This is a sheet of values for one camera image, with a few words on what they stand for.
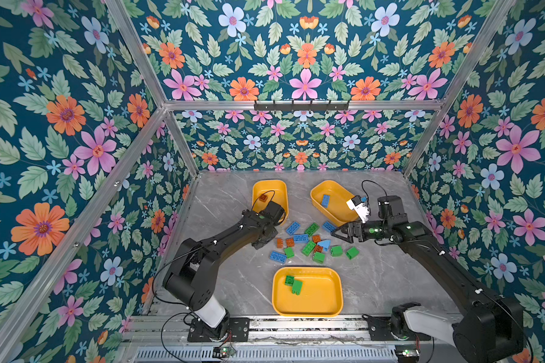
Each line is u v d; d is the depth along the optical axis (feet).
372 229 2.18
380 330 2.41
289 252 2.98
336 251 2.95
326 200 3.51
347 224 2.20
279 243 3.08
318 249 2.98
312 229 3.23
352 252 2.93
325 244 2.98
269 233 2.18
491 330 1.26
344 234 2.19
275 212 2.35
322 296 2.65
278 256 2.94
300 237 3.07
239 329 2.41
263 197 3.54
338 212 3.36
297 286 2.75
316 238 3.07
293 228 3.22
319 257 2.90
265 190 3.90
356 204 2.31
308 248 2.98
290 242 3.05
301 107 3.06
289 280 2.69
